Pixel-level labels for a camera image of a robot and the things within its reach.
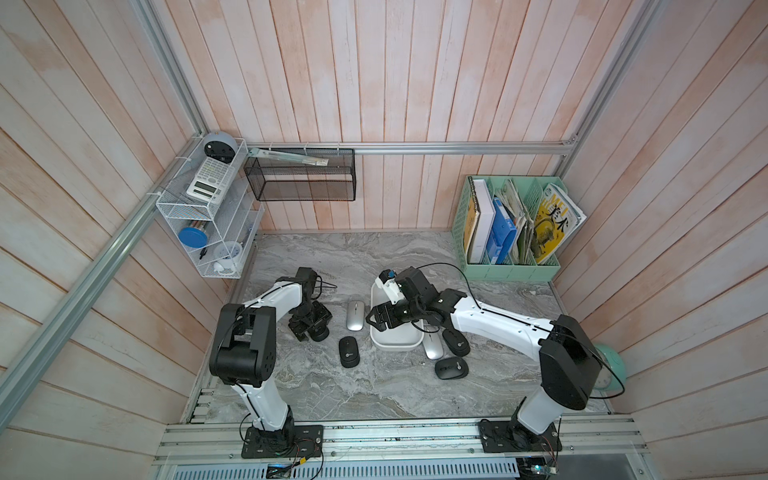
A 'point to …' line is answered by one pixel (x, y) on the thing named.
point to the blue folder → (501, 234)
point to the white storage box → (402, 337)
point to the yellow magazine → (557, 219)
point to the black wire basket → (303, 174)
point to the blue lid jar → (193, 237)
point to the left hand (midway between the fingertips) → (320, 329)
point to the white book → (481, 240)
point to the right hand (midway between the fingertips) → (375, 314)
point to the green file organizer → (520, 195)
